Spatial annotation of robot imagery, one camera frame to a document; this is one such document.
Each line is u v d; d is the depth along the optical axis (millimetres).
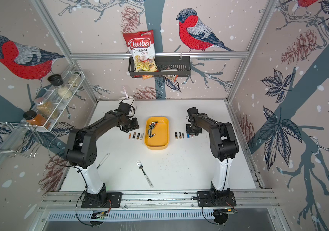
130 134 1003
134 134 985
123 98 1103
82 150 501
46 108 647
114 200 730
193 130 871
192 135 978
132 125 868
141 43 815
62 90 776
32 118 593
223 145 527
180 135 978
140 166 854
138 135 978
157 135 978
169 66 1070
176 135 980
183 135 983
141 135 980
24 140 661
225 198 679
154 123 1035
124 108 808
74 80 854
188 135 981
